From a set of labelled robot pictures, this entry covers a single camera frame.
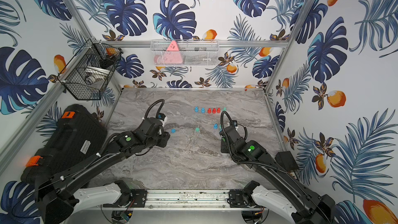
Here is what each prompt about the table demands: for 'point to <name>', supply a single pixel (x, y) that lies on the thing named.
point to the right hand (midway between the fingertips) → (227, 140)
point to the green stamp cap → (197, 129)
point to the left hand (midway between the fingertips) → (167, 133)
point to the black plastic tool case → (78, 135)
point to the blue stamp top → (215, 126)
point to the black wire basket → (88, 71)
